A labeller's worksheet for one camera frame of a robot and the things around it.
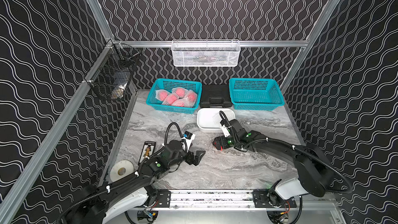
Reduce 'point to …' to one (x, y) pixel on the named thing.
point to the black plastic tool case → (215, 96)
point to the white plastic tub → (208, 119)
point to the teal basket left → (180, 95)
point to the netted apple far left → (161, 94)
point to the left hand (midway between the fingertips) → (199, 147)
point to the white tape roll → (121, 169)
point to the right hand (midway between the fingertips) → (219, 140)
